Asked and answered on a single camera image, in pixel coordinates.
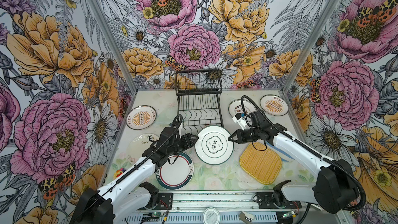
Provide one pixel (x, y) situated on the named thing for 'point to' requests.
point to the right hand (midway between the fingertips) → (231, 143)
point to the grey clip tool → (246, 217)
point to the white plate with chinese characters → (213, 146)
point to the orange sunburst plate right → (274, 104)
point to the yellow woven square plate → (261, 162)
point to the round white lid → (211, 215)
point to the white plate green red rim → (176, 176)
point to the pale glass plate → (138, 144)
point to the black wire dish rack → (198, 103)
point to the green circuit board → (156, 214)
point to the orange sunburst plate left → (141, 117)
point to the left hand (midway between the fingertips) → (195, 143)
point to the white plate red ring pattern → (235, 107)
